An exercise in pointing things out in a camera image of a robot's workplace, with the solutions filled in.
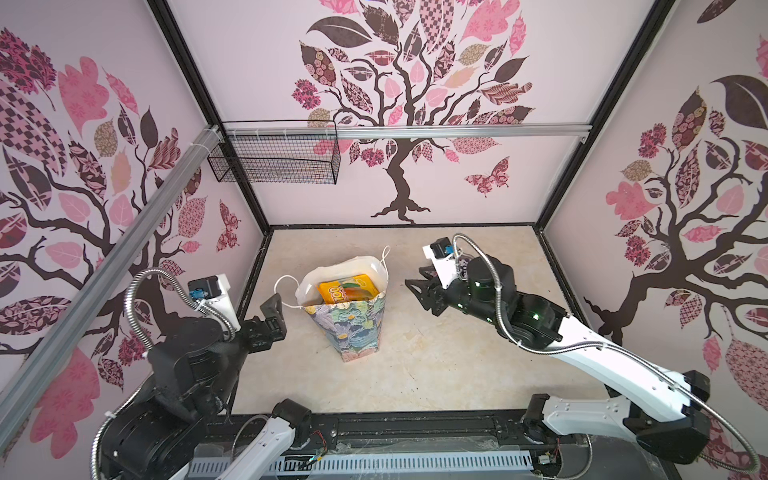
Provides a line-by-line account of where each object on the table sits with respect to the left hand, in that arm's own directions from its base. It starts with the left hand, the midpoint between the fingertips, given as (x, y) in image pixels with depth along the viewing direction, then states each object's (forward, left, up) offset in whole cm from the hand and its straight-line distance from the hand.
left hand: (259, 307), depth 54 cm
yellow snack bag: (+16, -13, -19) cm, 28 cm away
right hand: (+10, -30, -3) cm, 32 cm away
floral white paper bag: (+6, -15, -21) cm, 27 cm away
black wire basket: (+59, +12, -4) cm, 61 cm away
